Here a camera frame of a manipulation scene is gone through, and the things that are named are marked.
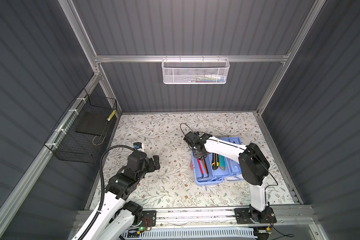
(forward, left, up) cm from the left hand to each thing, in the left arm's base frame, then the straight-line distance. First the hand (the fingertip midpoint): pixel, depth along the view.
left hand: (150, 158), depth 75 cm
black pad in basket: (+16, +28, +11) cm, 34 cm away
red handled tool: (+2, -28, -18) cm, 33 cm away
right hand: (+10, -29, -14) cm, 34 cm away
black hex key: (-3, -31, -17) cm, 36 cm away
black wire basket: (+10, +34, +9) cm, 36 cm away
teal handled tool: (+1, -39, -10) cm, 40 cm away
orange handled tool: (+2, -30, -15) cm, 34 cm away
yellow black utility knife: (+1, -35, -9) cm, 37 cm away
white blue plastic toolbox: (-4, -33, -9) cm, 34 cm away
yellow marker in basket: (+23, +22, +9) cm, 33 cm away
